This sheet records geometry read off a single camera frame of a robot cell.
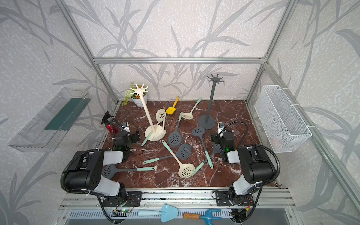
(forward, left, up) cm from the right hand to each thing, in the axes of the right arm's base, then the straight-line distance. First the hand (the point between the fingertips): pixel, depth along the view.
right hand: (220, 129), depth 95 cm
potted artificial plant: (+26, +63, +5) cm, 69 cm away
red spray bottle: (+1, +75, +8) cm, 76 cm away
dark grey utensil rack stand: (+10, +7, -5) cm, 13 cm away
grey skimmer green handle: (-1, +14, -2) cm, 14 cm away
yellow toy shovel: (+22, +36, -4) cm, 42 cm away
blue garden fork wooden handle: (-48, +12, -5) cm, 50 cm away
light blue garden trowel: (-46, +32, -5) cm, 57 cm away
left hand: (-1, +61, +1) cm, 61 cm away
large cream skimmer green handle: (-26, +23, -5) cm, 35 cm away
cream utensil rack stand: (0, +43, -5) cm, 44 cm away
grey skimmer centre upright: (-6, +31, -3) cm, 32 cm away
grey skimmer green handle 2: (-14, +25, -6) cm, 29 cm away
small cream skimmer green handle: (+16, +21, -5) cm, 27 cm away
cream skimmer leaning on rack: (+16, +44, -4) cm, 47 cm away
